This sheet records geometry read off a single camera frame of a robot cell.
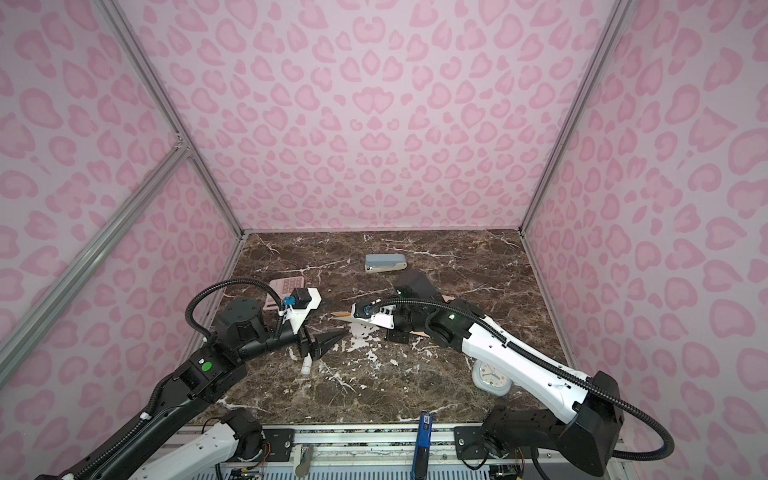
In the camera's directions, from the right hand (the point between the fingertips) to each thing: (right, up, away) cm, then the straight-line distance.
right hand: (375, 314), depth 71 cm
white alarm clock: (+31, -20, +10) cm, 38 cm away
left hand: (-7, +2, -7) cm, 11 cm away
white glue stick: (-20, -17, +14) cm, 30 cm away
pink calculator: (-33, +3, +29) cm, 44 cm away
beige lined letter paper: (-7, 0, -2) cm, 7 cm away
